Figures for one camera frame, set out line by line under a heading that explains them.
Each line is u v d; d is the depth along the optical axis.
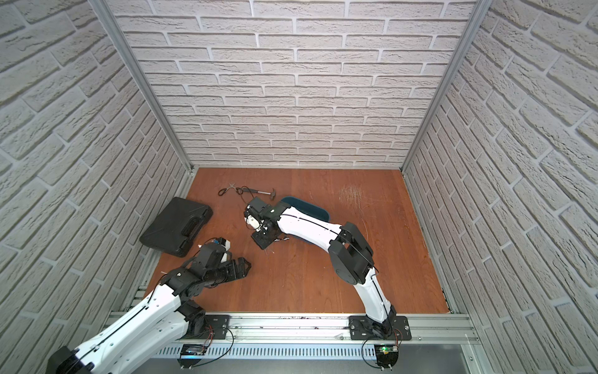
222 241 0.76
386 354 0.71
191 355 0.70
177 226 0.94
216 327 0.73
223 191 1.10
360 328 0.73
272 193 1.09
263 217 0.64
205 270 0.61
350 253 0.50
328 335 0.74
